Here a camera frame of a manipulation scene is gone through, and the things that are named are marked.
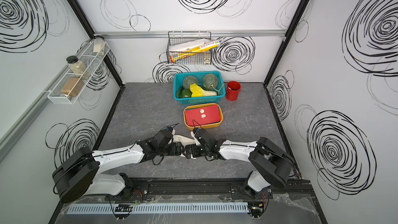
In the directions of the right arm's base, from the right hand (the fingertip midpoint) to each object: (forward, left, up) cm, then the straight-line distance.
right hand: (188, 153), depth 83 cm
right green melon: (+50, -11, +8) cm, 52 cm away
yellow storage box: (+23, -19, +1) cm, 29 cm away
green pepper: (+39, +5, +6) cm, 40 cm away
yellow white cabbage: (+39, -3, +7) cm, 40 cm away
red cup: (+42, -27, +5) cm, 50 cm away
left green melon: (+48, +4, +8) cm, 49 cm away
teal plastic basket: (+49, +12, +2) cm, 50 cm away
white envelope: (+8, +3, 0) cm, 8 cm away
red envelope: (+23, -7, +2) cm, 24 cm away
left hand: (+2, +6, -1) cm, 6 cm away
